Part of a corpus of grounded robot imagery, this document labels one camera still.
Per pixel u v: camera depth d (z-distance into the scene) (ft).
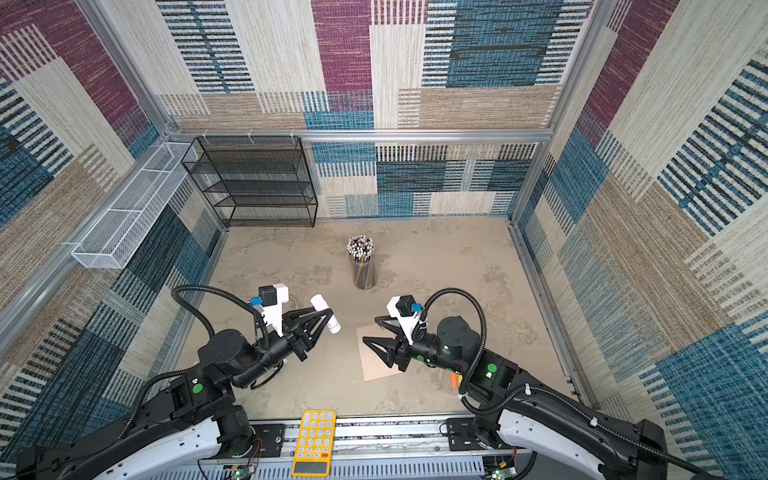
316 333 1.95
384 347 1.90
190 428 1.67
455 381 2.69
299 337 1.79
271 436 2.45
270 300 1.78
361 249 2.86
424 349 1.88
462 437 2.39
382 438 2.49
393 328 2.17
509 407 1.63
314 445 2.35
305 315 1.95
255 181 3.56
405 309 1.80
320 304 1.98
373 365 2.80
